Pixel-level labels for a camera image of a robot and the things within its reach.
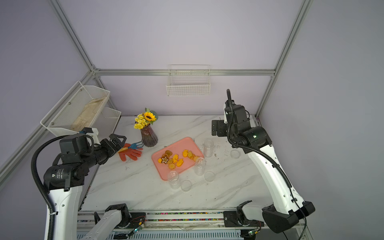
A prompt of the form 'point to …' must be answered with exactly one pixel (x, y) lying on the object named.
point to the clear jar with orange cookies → (199, 167)
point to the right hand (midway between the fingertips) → (218, 124)
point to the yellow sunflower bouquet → (145, 118)
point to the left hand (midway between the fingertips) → (120, 146)
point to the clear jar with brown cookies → (173, 178)
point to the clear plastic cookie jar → (208, 147)
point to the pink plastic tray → (179, 158)
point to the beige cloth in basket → (85, 118)
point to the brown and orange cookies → (165, 158)
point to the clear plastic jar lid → (235, 154)
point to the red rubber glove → (132, 153)
